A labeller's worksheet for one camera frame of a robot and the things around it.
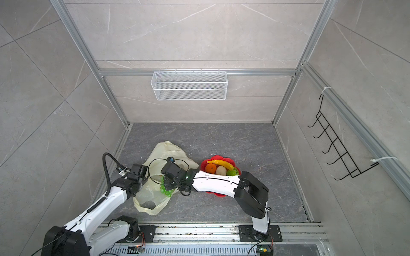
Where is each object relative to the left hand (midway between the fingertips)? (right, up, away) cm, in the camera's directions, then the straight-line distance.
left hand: (139, 175), depth 85 cm
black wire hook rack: (+93, +13, -22) cm, 97 cm away
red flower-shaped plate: (+51, +6, +8) cm, 52 cm away
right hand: (+16, -1, -4) cm, 17 cm away
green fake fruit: (+52, +2, +1) cm, 52 cm away
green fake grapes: (+18, -6, -9) cm, 21 cm away
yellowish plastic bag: (+8, -11, -5) cm, 15 cm away
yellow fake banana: (+46, +6, +8) cm, 47 cm away
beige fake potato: (+45, +2, +5) cm, 46 cm away
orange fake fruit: (+39, +3, +5) cm, 40 cm away
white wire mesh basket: (+26, +54, +16) cm, 62 cm away
